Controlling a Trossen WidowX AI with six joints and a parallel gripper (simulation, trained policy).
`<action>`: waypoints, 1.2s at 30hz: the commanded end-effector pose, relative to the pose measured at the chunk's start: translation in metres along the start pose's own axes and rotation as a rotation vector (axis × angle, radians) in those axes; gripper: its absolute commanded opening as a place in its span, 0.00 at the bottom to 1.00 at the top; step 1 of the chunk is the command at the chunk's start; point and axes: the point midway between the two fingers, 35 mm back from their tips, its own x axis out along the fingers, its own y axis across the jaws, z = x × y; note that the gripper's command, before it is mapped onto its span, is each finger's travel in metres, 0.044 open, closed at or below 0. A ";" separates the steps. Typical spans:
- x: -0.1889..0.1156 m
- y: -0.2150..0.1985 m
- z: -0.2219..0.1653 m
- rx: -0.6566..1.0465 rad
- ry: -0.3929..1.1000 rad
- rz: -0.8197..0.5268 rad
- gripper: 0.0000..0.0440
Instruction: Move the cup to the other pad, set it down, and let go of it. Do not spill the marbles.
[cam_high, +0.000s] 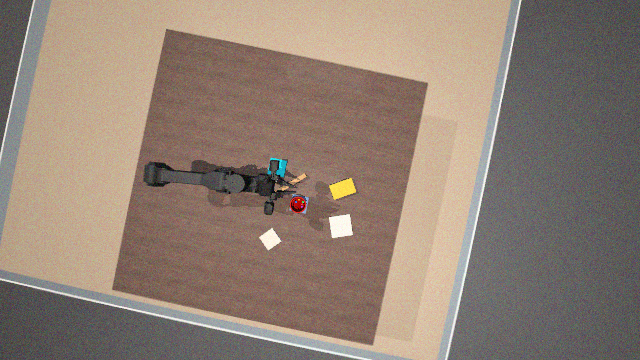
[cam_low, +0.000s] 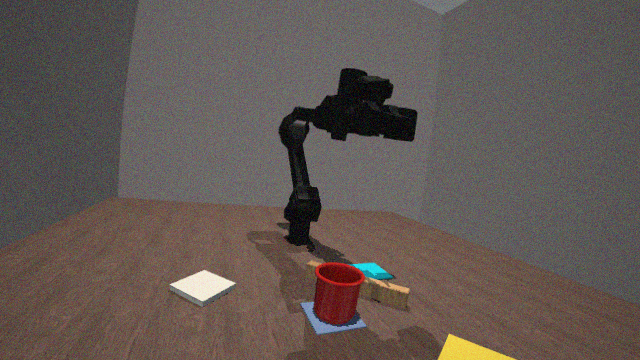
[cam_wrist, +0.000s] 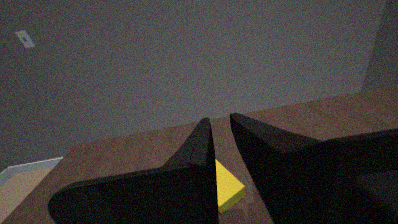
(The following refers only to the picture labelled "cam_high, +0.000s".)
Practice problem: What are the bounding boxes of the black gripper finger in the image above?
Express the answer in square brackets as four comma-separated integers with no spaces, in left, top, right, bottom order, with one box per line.
[275,190,296,201]
[277,175,297,188]

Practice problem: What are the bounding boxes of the red translucent cup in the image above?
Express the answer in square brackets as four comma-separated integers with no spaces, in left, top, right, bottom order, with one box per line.
[290,196,306,213]

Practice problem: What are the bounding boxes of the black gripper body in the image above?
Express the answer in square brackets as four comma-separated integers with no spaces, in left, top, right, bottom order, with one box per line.
[249,159,280,215]

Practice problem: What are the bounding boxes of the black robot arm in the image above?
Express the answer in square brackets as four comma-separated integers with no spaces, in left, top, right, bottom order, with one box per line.
[144,161,272,196]

